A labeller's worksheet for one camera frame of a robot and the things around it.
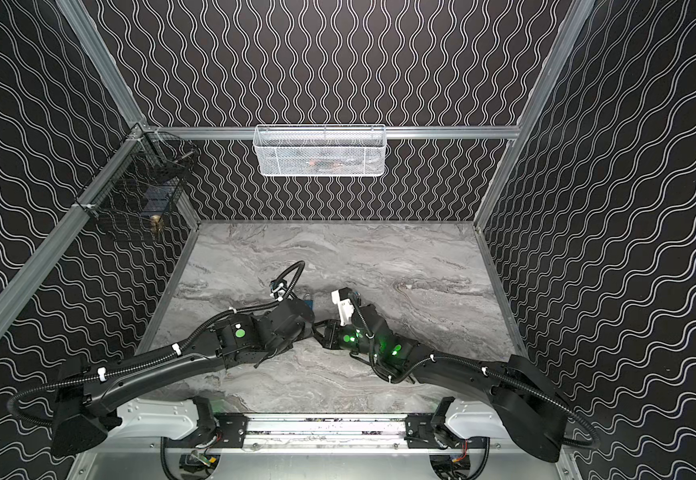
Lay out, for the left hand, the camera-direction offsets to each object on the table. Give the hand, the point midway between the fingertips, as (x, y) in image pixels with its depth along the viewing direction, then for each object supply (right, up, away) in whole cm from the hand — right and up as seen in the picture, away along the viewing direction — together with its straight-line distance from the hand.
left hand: (322, 321), depth 72 cm
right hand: (-4, -3, +2) cm, 5 cm away
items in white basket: (+2, +45, +23) cm, 51 cm away
